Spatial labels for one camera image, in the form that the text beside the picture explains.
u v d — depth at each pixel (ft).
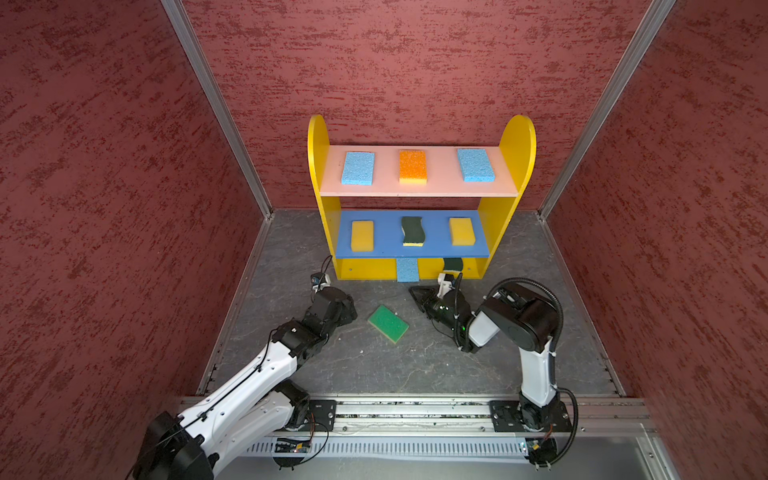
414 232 3.11
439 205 4.09
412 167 2.39
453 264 3.30
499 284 1.91
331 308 1.97
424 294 3.01
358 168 2.39
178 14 2.33
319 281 2.37
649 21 2.37
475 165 2.43
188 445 1.28
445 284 2.92
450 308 2.47
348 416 2.49
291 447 2.36
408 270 3.29
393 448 2.54
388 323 2.94
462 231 3.07
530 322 1.70
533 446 2.34
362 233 3.07
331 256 2.88
